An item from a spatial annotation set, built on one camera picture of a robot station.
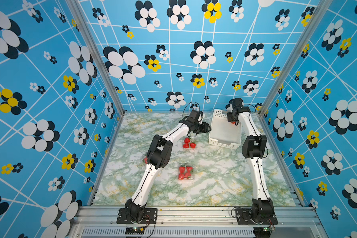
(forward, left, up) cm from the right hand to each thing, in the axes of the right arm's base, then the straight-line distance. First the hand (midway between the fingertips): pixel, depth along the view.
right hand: (235, 117), depth 112 cm
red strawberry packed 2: (-41, +36, -3) cm, 54 cm away
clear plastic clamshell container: (-43, +38, -2) cm, 57 cm away
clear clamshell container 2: (-48, +56, +23) cm, 77 cm away
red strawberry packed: (-42, +40, 0) cm, 58 cm away
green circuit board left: (-72, +63, -6) cm, 96 cm away
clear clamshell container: (-25, +34, -2) cm, 42 cm away
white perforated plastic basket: (-13, +9, -4) cm, 16 cm away
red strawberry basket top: (-25, +38, -1) cm, 45 cm away
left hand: (-15, +21, +4) cm, 26 cm away
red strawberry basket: (-20, +37, -2) cm, 42 cm away
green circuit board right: (-72, +3, -2) cm, 72 cm away
